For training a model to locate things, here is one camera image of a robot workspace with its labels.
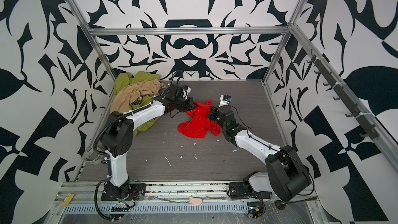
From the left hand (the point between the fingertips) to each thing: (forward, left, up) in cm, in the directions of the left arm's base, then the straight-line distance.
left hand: (199, 101), depth 90 cm
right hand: (-5, -6, +3) cm, 8 cm away
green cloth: (+29, +55, -10) cm, 63 cm away
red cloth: (-10, 0, -9) cm, 13 cm away
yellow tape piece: (-44, +61, -13) cm, 76 cm away
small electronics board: (-50, -23, -16) cm, 57 cm away
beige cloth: (+10, +48, -7) cm, 50 cm away
